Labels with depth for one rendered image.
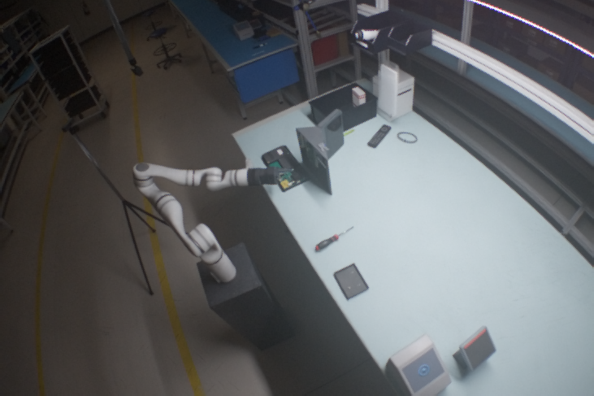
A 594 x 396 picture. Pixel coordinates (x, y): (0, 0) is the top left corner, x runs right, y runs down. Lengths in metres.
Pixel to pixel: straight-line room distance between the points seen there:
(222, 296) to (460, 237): 0.98
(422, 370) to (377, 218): 0.62
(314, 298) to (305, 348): 0.35
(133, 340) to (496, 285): 2.33
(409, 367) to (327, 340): 1.23
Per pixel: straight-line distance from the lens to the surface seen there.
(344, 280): 1.12
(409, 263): 1.16
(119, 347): 2.66
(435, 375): 0.96
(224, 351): 2.23
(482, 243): 1.27
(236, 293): 1.36
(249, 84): 2.81
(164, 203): 1.25
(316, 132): 1.30
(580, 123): 1.09
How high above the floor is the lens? 2.03
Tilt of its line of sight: 46 degrees down
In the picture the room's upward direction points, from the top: 13 degrees counter-clockwise
